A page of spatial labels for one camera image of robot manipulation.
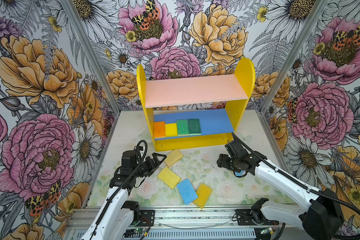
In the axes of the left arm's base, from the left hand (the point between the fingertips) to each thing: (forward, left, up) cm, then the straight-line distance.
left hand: (163, 165), depth 79 cm
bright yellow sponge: (+21, -4, +3) cm, 21 cm away
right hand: (-1, -32, -3) cm, 32 cm away
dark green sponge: (+23, -17, +3) cm, 29 cm away
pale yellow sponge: (+10, -5, -11) cm, 16 cm away
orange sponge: (+21, +3, +3) cm, 22 cm away
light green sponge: (+22, -10, +3) cm, 24 cm away
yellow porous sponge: (-2, -2, -12) cm, 12 cm away
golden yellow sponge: (-10, -21, -12) cm, 27 cm away
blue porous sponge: (-10, -12, -11) cm, 19 cm away
